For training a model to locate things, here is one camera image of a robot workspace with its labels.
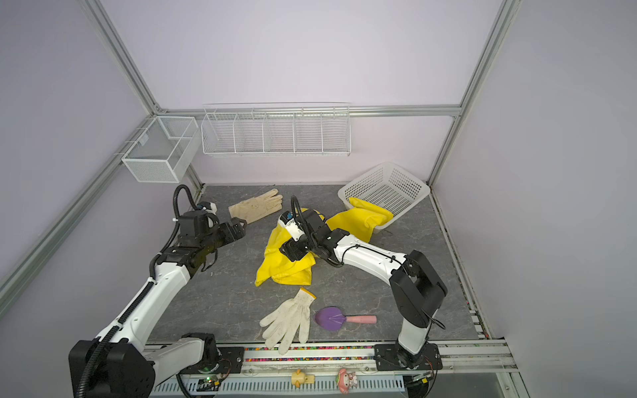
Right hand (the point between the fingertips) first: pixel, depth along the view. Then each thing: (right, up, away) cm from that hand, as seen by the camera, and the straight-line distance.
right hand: (286, 242), depth 84 cm
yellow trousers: (+26, +6, +13) cm, 30 cm away
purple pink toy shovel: (+16, -24, -4) cm, 29 cm away
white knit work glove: (-1, -26, -3) cm, 26 cm away
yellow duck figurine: (+6, -35, -16) cm, 39 cm away
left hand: (-17, +5, -2) cm, 17 cm away
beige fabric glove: (-18, +12, +28) cm, 36 cm away
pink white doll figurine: (+19, -36, -16) cm, 44 cm away
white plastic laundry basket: (+44, +23, +36) cm, 61 cm away
